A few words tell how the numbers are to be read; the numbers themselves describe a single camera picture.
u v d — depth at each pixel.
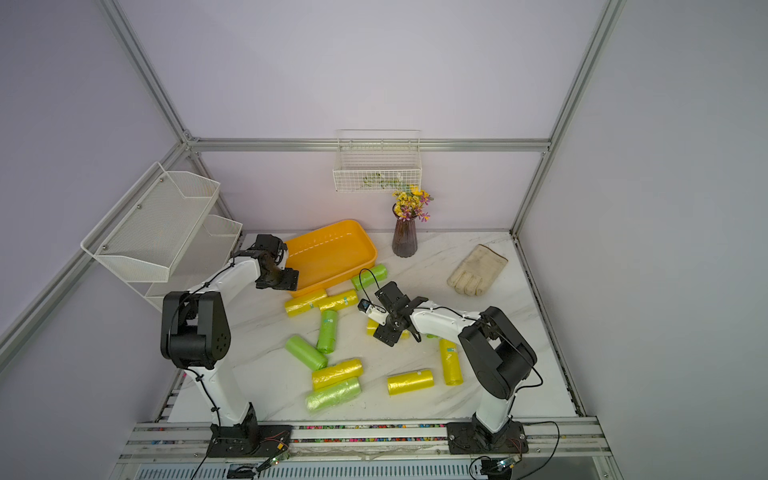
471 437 0.73
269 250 0.80
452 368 0.83
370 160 1.07
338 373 0.81
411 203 0.95
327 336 0.88
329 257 1.17
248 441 0.67
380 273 1.06
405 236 1.07
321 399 0.76
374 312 0.82
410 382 0.79
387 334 0.82
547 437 0.76
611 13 0.68
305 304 0.96
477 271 1.08
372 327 0.87
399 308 0.71
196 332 0.51
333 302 0.96
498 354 0.47
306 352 0.86
